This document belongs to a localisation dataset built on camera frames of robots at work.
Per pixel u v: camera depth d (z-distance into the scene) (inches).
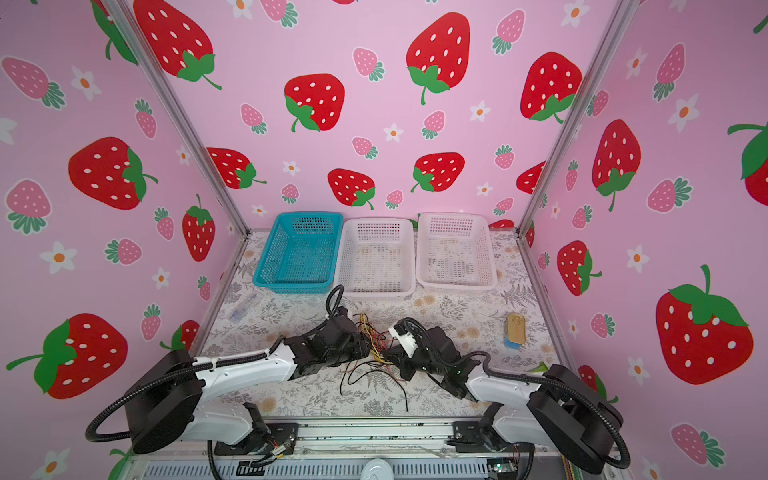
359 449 28.8
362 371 33.8
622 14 27.2
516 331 36.5
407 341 28.7
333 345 25.7
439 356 24.8
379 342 33.0
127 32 27.6
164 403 16.5
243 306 38.9
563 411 16.8
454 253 45.0
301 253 45.0
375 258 44.2
